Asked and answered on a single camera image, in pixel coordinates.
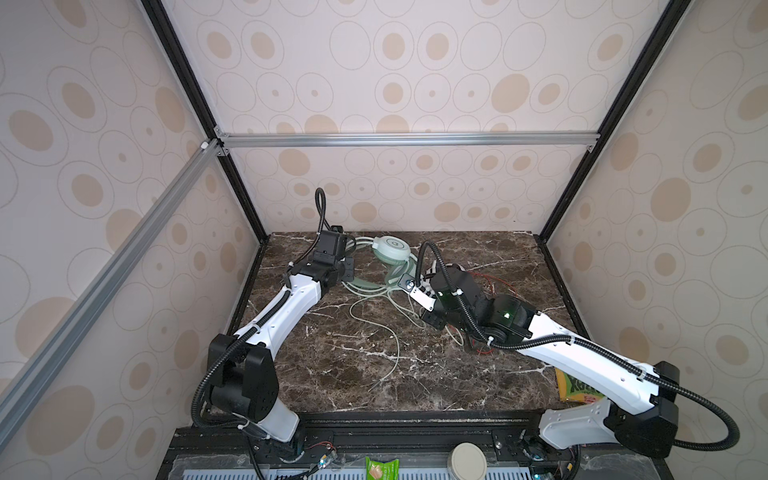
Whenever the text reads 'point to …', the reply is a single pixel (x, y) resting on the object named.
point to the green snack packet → (378, 470)
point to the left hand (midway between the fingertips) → (351, 258)
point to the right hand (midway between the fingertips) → (424, 290)
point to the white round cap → (467, 462)
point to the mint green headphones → (394, 252)
